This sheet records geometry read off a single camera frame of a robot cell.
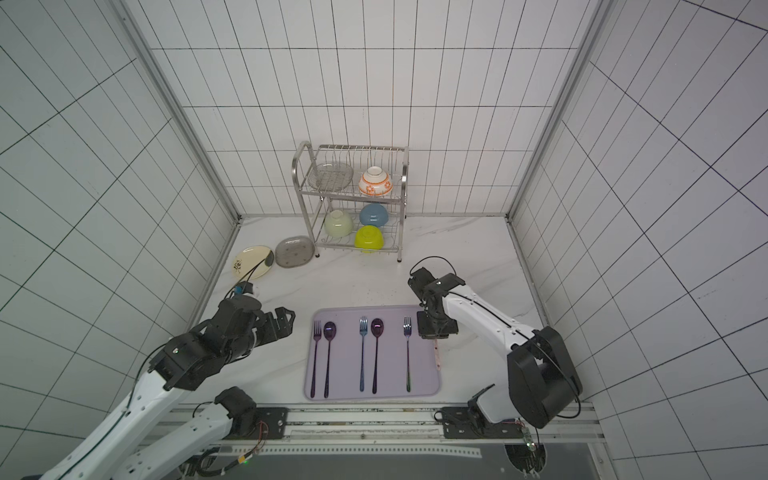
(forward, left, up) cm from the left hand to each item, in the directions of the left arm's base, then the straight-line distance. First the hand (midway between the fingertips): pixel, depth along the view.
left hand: (274, 327), depth 73 cm
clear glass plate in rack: (+46, -9, +10) cm, 48 cm away
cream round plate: (+32, +23, -17) cm, 42 cm away
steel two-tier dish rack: (+38, -18, +10) cm, 43 cm away
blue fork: (+7, -21, -16) cm, 27 cm away
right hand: (+3, -39, -10) cm, 40 cm away
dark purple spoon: (+6, -25, -14) cm, 30 cm away
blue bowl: (+49, -22, -9) cm, 54 cm away
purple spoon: (+5, -11, -15) cm, 19 cm away
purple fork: (+5, -7, -15) cm, 17 cm away
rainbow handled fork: (+7, -34, -16) cm, 39 cm away
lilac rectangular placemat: (0, -23, -16) cm, 28 cm away
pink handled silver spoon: (-3, -42, -10) cm, 43 cm away
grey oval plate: (+36, +7, -16) cm, 40 cm away
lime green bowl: (+35, -22, -7) cm, 42 cm away
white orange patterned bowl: (+39, -24, +15) cm, 48 cm away
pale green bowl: (+43, -10, -8) cm, 44 cm away
